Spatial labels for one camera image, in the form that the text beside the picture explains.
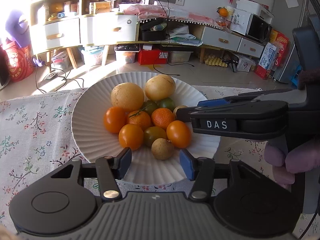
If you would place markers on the long low wooden cabinet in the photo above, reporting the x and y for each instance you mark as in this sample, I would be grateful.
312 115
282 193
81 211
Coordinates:
222 40

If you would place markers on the person's right forearm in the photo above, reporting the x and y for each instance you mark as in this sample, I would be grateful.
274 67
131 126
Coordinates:
311 78

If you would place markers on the small purple toy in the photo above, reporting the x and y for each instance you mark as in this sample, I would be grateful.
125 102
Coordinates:
38 62

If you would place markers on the clear plastic storage box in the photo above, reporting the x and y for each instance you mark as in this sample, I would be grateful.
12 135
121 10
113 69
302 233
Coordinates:
60 61

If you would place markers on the red round drum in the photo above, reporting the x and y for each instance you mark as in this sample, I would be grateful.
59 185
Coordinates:
18 62

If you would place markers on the white printed box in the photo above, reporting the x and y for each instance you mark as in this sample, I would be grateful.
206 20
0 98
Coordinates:
244 63

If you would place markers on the translucent storage box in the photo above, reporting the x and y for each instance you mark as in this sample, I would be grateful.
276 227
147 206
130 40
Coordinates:
180 56

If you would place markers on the brown longan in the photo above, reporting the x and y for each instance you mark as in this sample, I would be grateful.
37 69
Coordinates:
162 150
178 108

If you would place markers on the red gift box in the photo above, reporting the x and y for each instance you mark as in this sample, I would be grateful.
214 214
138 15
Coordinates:
278 38

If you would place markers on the white ribbed plate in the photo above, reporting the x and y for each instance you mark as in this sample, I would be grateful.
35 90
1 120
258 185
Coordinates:
90 130

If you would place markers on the black floor heater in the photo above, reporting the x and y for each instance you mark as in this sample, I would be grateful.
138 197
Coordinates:
3 72

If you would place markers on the clear box orange contents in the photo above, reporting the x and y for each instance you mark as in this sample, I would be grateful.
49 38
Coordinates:
126 57

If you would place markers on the black flat tray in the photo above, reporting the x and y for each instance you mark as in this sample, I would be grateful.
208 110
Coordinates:
127 47

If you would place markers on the white drawer cabinet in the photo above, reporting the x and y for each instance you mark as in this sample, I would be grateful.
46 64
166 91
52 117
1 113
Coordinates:
110 28

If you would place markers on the purple hat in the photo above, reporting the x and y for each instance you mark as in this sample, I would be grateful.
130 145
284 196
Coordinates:
15 25

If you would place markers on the orange ornament on jar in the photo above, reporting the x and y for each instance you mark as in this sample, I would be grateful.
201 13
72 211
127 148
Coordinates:
222 12

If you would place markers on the black case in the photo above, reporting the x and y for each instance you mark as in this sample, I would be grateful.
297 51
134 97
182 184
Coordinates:
152 35

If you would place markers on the clear storage box blue lid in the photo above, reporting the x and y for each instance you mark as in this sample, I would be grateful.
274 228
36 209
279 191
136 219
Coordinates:
92 56

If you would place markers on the pile of papers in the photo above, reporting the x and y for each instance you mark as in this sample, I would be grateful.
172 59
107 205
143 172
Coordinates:
182 36

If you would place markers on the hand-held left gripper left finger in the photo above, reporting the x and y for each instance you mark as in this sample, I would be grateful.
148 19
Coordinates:
125 163

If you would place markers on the person's right hand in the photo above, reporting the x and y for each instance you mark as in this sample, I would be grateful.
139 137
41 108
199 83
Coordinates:
300 161

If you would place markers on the white foam box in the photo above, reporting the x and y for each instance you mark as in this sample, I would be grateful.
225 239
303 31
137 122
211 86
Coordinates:
252 6

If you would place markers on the blue and white carton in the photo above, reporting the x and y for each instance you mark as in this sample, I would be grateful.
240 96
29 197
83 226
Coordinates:
270 56

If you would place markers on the small red carton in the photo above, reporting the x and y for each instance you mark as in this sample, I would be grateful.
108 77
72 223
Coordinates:
261 72

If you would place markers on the orange tomato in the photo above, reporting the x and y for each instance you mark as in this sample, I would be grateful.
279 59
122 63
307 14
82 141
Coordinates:
114 120
130 137
178 133

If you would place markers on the brown cardboard box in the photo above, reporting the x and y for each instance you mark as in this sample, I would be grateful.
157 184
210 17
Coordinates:
101 7

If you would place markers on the white box with drawing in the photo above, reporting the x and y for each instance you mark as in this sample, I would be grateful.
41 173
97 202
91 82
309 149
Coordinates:
238 20

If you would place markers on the wooden shelf cabinet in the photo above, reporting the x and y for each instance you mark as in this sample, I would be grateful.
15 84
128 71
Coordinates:
62 33

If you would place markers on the yellow-green tomato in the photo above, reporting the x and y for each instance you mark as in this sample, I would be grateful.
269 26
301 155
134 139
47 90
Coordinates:
154 135

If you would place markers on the black microwave oven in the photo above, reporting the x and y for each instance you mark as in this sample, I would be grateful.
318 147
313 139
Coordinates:
258 28

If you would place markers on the orange tangerine with stem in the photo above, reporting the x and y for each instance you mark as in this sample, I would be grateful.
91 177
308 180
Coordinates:
138 121

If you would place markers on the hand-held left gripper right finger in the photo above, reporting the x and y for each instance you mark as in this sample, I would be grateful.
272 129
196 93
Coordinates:
186 165

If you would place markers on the floral tablecloth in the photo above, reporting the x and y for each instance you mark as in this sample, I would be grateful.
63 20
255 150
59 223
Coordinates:
37 130

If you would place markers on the yellow egg tray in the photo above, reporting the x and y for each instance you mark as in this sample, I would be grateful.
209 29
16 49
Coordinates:
215 60

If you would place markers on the blue stool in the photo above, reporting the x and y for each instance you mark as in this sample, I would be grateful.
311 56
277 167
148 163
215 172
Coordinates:
295 77

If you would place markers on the small blue clock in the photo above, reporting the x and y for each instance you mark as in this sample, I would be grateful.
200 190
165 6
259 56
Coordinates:
60 15

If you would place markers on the grey refrigerator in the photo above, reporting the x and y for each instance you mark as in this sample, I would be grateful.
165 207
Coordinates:
287 35

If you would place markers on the pink cloth cover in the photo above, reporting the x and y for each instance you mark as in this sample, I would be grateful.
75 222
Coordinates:
155 11

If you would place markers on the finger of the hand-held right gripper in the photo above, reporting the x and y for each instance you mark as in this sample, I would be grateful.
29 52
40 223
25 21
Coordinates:
212 102
183 113

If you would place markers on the yellow passion fruit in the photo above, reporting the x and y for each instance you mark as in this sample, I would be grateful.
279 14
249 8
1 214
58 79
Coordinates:
160 87
127 96

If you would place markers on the green tangerine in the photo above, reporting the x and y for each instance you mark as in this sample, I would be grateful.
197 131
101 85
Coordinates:
167 103
151 110

